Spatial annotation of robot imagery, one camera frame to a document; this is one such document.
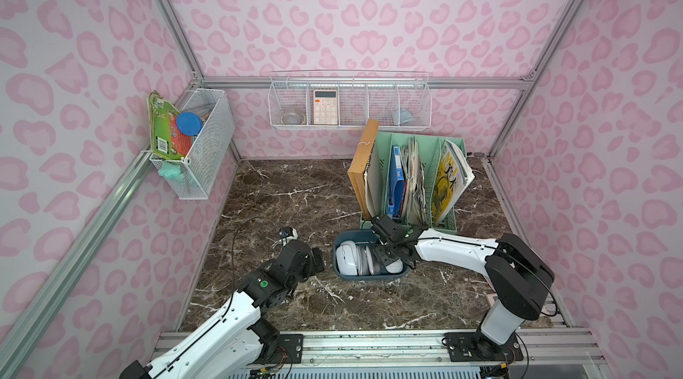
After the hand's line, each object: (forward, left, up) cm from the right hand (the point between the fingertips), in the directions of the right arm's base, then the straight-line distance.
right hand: (384, 249), depth 90 cm
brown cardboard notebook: (+9, +9, +31) cm, 33 cm away
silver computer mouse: (-6, +7, +3) cm, 10 cm away
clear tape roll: (+38, +32, +25) cm, 56 cm away
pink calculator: (+41, +21, +28) cm, 54 cm away
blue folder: (+15, -4, +13) cm, 20 cm away
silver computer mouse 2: (-7, +2, 0) cm, 7 cm away
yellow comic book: (+16, -22, +20) cm, 34 cm away
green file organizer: (+30, -16, +20) cm, 39 cm away
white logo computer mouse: (-4, +12, +3) cm, 13 cm away
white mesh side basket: (+7, +54, +30) cm, 62 cm away
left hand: (-5, +23, +9) cm, 25 cm away
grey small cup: (+44, -8, +22) cm, 50 cm away
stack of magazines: (+8, -9, +15) cm, 19 cm away
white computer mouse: (-6, -3, 0) cm, 7 cm away
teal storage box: (+4, +8, +2) cm, 9 cm away
